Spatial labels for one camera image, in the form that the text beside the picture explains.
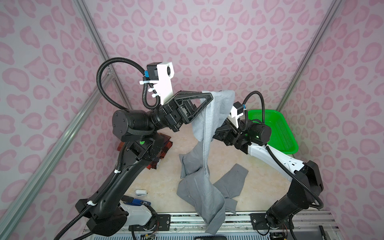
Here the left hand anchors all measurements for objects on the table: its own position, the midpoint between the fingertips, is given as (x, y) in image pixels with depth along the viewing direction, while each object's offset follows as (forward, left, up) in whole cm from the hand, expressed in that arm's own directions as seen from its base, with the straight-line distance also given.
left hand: (209, 101), depth 29 cm
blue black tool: (-2, +37, -63) cm, 74 cm away
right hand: (+7, -2, -22) cm, 23 cm away
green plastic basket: (+39, -58, -69) cm, 98 cm away
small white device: (+2, +34, -64) cm, 73 cm away
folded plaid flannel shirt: (+32, +22, -64) cm, 75 cm away
